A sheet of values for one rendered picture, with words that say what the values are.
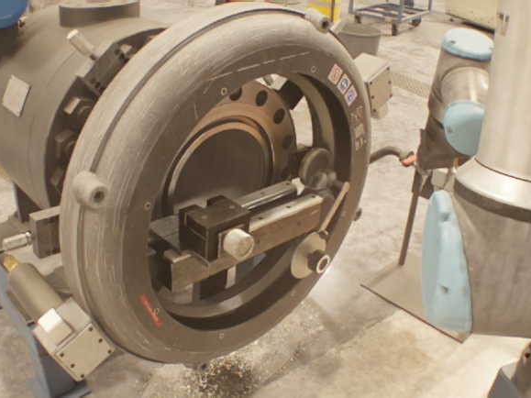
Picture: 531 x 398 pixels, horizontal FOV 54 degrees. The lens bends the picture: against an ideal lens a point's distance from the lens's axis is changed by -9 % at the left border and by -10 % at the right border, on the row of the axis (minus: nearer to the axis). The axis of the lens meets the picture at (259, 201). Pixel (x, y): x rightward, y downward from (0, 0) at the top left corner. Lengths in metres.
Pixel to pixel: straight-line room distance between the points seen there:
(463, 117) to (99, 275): 0.60
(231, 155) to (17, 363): 0.86
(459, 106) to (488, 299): 0.35
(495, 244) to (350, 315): 1.28
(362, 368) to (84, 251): 0.96
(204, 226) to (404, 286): 1.16
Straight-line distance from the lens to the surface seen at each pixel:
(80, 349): 1.01
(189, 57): 0.87
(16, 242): 0.96
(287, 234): 1.14
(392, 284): 1.95
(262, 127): 1.19
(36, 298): 1.11
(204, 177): 1.37
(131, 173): 0.85
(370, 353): 1.68
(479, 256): 0.55
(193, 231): 0.93
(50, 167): 1.21
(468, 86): 0.86
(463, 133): 0.84
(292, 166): 1.29
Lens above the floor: 1.14
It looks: 29 degrees down
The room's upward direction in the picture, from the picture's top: 4 degrees clockwise
